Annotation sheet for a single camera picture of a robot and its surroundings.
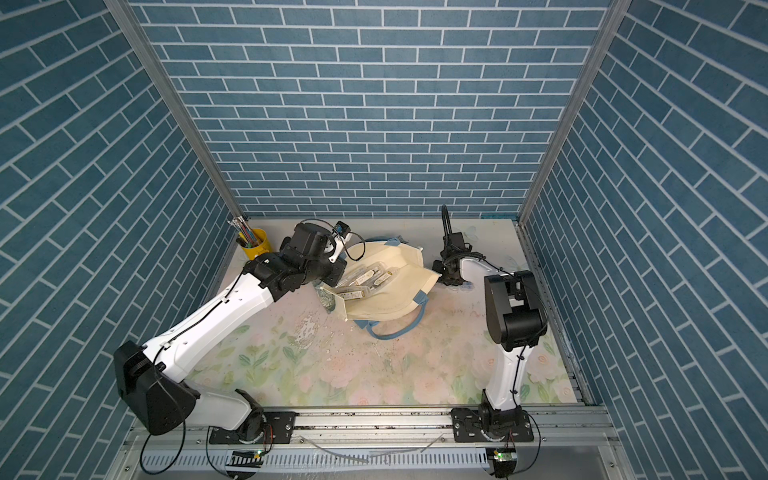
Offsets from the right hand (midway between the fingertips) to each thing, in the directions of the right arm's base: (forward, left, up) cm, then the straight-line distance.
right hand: (441, 275), depth 102 cm
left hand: (-13, +27, +22) cm, 37 cm away
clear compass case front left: (-5, +24, +5) cm, 25 cm away
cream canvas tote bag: (-10, +11, +5) cm, 16 cm away
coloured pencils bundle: (+3, +66, +11) cm, 67 cm away
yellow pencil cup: (-1, +61, +9) cm, 62 cm away
